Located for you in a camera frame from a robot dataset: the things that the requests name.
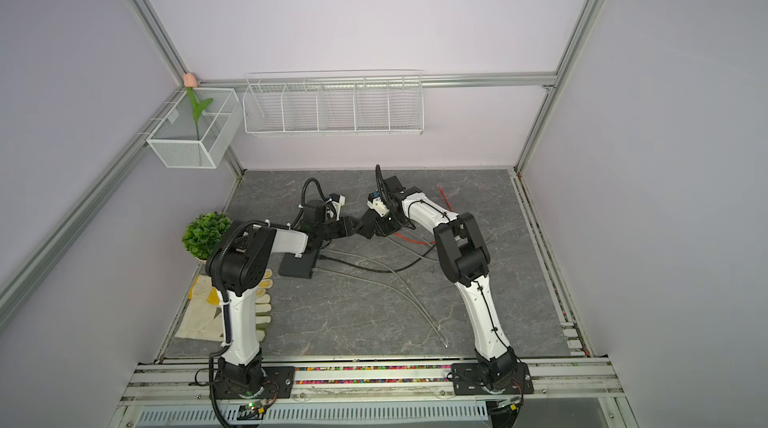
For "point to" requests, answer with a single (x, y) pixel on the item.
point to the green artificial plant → (201, 236)
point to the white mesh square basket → (175, 138)
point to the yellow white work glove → (203, 318)
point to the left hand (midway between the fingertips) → (363, 225)
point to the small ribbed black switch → (368, 227)
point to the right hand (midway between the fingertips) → (382, 232)
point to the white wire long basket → (334, 103)
